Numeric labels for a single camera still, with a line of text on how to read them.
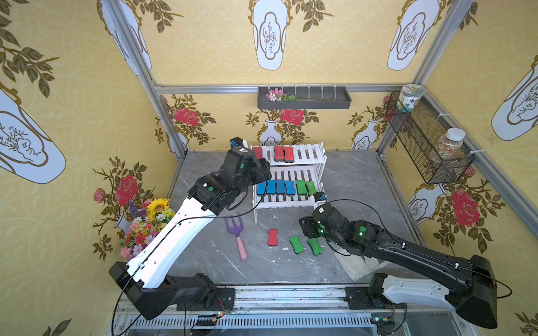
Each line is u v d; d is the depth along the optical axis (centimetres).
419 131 90
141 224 75
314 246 85
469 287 40
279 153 80
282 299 76
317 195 68
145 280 38
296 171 96
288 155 81
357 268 81
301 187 90
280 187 88
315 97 91
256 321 70
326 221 55
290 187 88
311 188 88
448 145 65
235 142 59
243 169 48
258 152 83
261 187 90
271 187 89
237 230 92
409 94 85
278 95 88
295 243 86
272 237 89
